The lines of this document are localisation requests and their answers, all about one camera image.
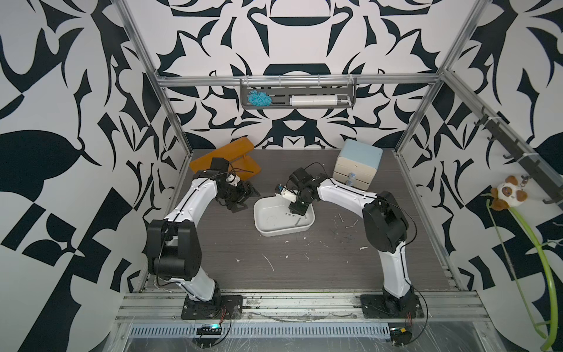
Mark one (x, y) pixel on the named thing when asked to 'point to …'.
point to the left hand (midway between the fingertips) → (250, 196)
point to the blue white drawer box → (357, 163)
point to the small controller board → (214, 329)
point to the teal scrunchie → (260, 99)
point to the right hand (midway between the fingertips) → (290, 203)
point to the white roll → (314, 100)
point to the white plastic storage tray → (273, 217)
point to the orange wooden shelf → (235, 153)
